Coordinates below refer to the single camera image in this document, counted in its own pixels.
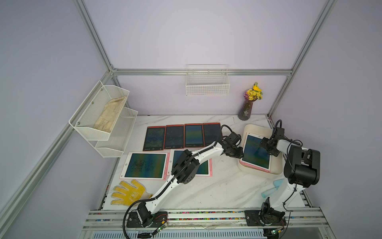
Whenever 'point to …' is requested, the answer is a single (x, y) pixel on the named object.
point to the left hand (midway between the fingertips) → (241, 156)
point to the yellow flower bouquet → (254, 93)
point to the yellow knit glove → (131, 195)
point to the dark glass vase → (245, 111)
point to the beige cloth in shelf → (109, 114)
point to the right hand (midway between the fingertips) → (267, 148)
